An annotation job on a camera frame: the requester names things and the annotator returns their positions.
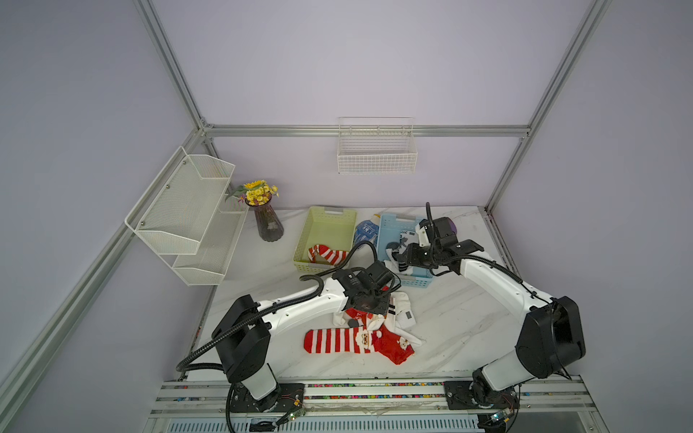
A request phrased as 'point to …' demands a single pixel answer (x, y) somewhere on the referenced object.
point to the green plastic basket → (332, 227)
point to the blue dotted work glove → (365, 231)
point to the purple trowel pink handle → (453, 225)
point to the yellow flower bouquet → (256, 193)
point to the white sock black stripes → (400, 306)
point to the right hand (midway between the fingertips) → (408, 260)
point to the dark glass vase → (270, 226)
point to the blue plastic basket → (390, 228)
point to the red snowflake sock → (356, 314)
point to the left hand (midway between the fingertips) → (380, 307)
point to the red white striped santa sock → (355, 340)
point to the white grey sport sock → (407, 237)
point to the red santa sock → (392, 345)
